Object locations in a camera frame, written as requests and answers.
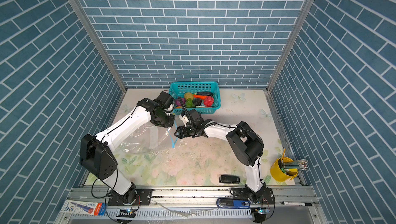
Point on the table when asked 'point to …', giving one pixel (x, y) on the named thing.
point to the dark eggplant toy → (204, 93)
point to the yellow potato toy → (188, 95)
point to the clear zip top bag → (149, 140)
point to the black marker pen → (296, 204)
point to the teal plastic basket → (179, 88)
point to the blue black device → (231, 203)
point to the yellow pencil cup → (279, 175)
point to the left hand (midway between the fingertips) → (171, 124)
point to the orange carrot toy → (200, 97)
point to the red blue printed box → (97, 209)
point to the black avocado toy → (197, 101)
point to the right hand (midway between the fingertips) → (178, 131)
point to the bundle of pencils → (291, 168)
